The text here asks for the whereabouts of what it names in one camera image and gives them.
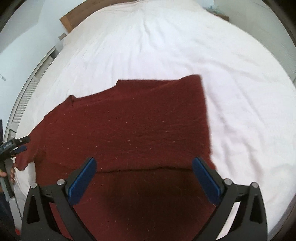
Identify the dark red knit sweater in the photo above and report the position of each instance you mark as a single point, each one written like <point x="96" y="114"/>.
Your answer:
<point x="144" y="135"/>

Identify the wooden nightstand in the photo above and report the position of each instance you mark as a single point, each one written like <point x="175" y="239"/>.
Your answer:
<point x="218" y="13"/>

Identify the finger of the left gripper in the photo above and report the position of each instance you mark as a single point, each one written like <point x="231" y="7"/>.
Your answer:
<point x="25" y="139"/>
<point x="19" y="150"/>

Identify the person's left hand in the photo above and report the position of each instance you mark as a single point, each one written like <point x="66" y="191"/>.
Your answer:
<point x="3" y="174"/>

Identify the white bed sheet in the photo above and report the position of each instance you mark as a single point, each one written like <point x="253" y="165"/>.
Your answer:
<point x="250" y="97"/>

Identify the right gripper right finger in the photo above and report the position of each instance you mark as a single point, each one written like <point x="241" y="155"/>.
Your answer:
<point x="250" y="221"/>

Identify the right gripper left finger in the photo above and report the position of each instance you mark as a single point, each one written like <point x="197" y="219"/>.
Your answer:
<point x="38" y="220"/>

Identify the wooden headboard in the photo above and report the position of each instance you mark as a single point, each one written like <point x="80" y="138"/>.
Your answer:
<point x="77" y="15"/>

